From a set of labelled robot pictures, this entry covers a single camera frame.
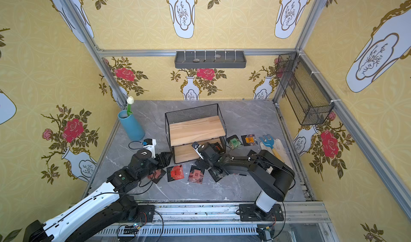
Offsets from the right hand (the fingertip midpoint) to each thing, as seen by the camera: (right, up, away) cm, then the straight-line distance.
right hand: (201, 155), depth 91 cm
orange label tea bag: (+30, +7, +9) cm, 32 cm away
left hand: (-16, +3, -11) cm, 20 cm away
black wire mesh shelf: (0, +17, -2) cm, 18 cm away
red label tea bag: (-14, -8, -5) cm, 17 cm away
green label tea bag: (+20, +6, +7) cm, 22 cm away
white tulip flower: (-36, +30, -10) cm, 48 cm away
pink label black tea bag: (-2, -9, -5) cm, 11 cm away
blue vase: (-39, +16, -1) cm, 42 cm away
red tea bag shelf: (+10, +3, +3) cm, 11 cm away
